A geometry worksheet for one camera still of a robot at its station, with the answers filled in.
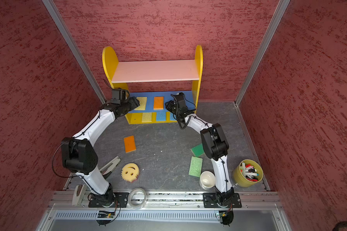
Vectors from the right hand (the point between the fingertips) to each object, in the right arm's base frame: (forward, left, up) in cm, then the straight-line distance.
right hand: (165, 105), depth 97 cm
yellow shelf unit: (+23, +10, +2) cm, 26 cm away
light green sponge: (-37, -18, -15) cm, 44 cm away
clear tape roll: (-54, +18, -14) cm, 59 cm away
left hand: (-5, +19, +6) cm, 21 cm away
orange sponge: (+4, +5, -1) cm, 6 cm away
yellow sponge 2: (0, +16, -12) cm, 20 cm away
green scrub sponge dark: (-27, -21, -16) cm, 37 cm away
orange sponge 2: (-21, +25, -14) cm, 36 cm away
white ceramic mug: (-45, -24, -14) cm, 53 cm away
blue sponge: (-12, -4, +2) cm, 13 cm away
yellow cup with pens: (-44, -45, -9) cm, 63 cm away
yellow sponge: (+2, +16, +1) cm, 16 cm away
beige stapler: (-51, +45, -12) cm, 70 cm away
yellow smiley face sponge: (-40, +20, -13) cm, 47 cm away
